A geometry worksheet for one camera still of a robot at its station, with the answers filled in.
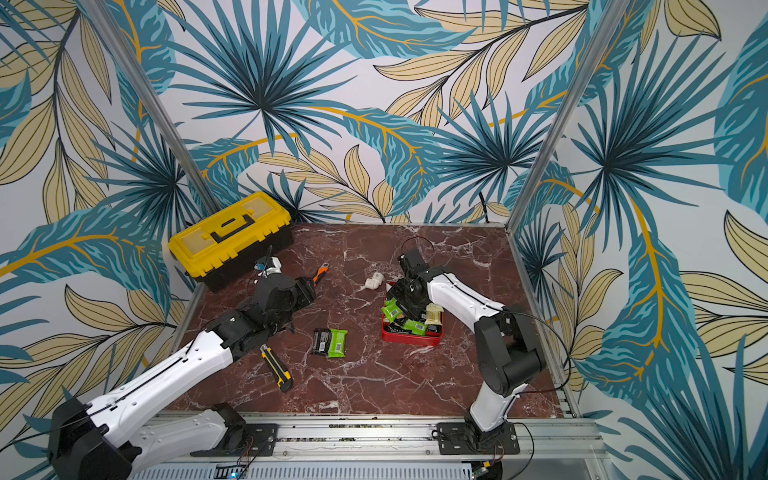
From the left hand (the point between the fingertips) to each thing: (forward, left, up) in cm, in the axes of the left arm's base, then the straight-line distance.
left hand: (305, 287), depth 78 cm
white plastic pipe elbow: (+14, -17, -17) cm, 28 cm away
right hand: (+4, -23, -13) cm, 27 cm away
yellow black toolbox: (+15, +29, -5) cm, 34 cm away
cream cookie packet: (+1, -36, -15) cm, 38 cm away
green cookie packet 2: (+2, -23, -14) cm, 27 cm away
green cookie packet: (-7, -7, -19) cm, 21 cm away
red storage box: (-5, -34, -20) cm, 40 cm away
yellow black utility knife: (-17, +7, -19) cm, 26 cm away
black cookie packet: (-5, -2, -19) cm, 20 cm away
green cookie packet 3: (-2, -30, -17) cm, 35 cm away
